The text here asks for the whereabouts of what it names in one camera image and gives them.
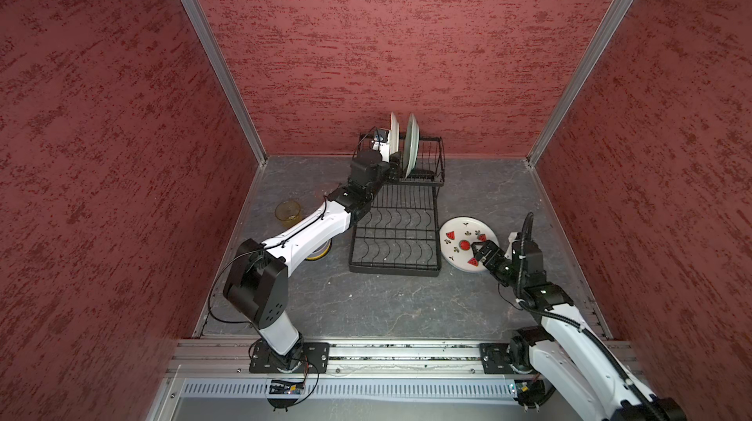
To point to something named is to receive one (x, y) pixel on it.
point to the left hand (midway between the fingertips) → (393, 155)
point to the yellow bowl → (320, 253)
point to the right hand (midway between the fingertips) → (476, 257)
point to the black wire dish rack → (399, 234)
